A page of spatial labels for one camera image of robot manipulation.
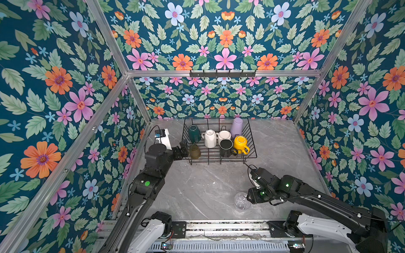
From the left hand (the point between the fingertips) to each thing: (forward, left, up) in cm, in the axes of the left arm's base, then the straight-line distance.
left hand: (180, 137), depth 68 cm
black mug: (+7, -22, -22) cm, 32 cm away
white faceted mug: (+15, -14, -22) cm, 30 cm away
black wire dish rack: (+10, -14, -34) cm, 38 cm away
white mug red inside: (+19, -22, -24) cm, 38 cm away
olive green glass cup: (+10, -4, -28) cm, 30 cm away
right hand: (-21, -30, -23) cm, 44 cm away
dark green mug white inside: (+22, -3, -25) cm, 33 cm away
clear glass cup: (-20, -28, -33) cm, 48 cm away
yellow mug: (+10, -31, -22) cm, 40 cm away
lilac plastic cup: (+23, -31, -22) cm, 44 cm away
